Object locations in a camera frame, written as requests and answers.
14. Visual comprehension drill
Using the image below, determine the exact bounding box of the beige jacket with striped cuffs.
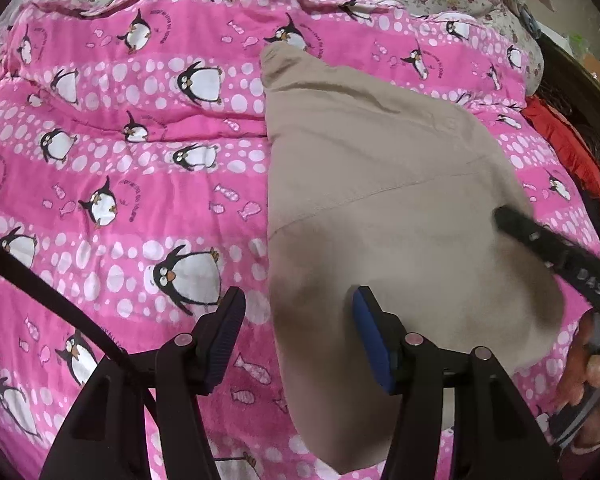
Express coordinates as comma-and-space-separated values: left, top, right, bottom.
261, 42, 565, 474

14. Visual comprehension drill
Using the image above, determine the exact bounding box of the pink penguin print blanket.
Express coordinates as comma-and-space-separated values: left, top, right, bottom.
0, 0, 600, 479

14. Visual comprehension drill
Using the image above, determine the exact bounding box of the red knitted cloth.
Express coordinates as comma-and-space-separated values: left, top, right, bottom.
521, 96, 600, 210

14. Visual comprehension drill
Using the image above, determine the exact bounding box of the dark wooden bed frame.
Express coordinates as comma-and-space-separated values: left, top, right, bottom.
538, 36, 600, 163

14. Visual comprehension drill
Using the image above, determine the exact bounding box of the black cable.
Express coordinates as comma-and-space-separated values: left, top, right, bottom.
0, 231, 157, 411

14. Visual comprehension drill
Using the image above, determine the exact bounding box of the person's right hand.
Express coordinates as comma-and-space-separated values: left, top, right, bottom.
555, 310, 600, 451

